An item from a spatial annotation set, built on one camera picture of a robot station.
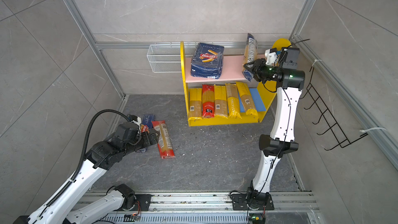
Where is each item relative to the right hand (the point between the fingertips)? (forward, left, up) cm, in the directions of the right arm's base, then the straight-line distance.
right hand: (244, 66), depth 70 cm
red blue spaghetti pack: (-18, +43, -41) cm, 62 cm away
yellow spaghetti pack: (+6, -8, -28) cm, 30 cm away
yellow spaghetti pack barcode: (+2, +9, -28) cm, 29 cm away
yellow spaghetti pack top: (+2, +24, -28) cm, 37 cm away
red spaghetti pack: (-3, +17, -26) cm, 31 cm away
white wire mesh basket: (+27, +42, -11) cm, 51 cm away
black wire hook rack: (-27, -36, -13) cm, 46 cm away
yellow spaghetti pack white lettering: (+3, +1, -27) cm, 27 cm away
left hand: (-22, +44, -21) cm, 53 cm away
